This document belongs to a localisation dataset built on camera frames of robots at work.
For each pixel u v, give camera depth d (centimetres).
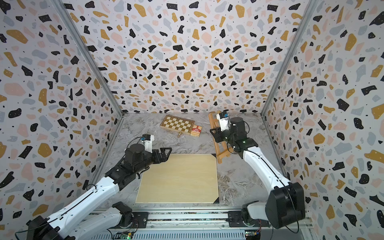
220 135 71
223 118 70
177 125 110
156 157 67
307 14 73
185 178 89
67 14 72
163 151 69
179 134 109
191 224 73
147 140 68
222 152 80
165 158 69
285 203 41
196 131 109
